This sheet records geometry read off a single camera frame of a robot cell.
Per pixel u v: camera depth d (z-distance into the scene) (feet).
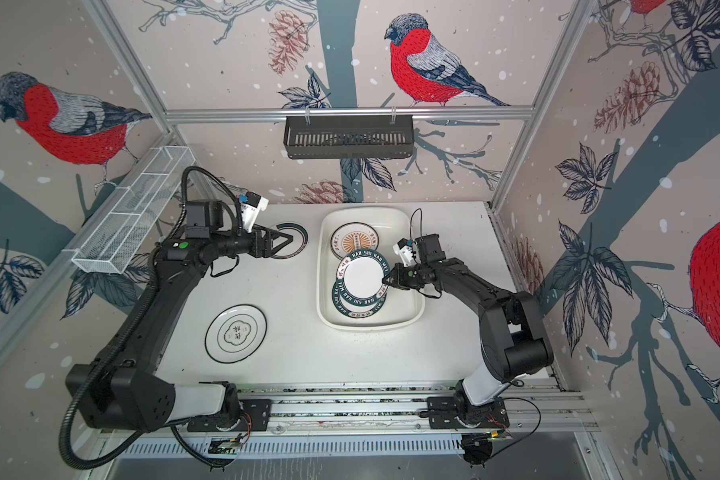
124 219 2.48
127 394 1.26
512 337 1.50
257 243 2.13
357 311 2.95
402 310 2.96
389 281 2.83
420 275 2.54
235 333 2.88
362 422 2.40
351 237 3.59
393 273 2.74
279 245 2.29
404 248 2.75
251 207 2.18
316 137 3.51
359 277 3.00
